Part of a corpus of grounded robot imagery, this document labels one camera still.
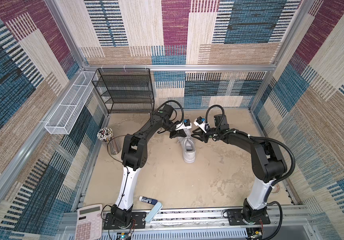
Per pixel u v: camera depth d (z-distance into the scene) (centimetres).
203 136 83
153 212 73
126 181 62
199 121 81
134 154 61
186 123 81
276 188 83
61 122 92
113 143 87
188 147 92
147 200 78
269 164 51
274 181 52
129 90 110
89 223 71
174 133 84
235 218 73
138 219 73
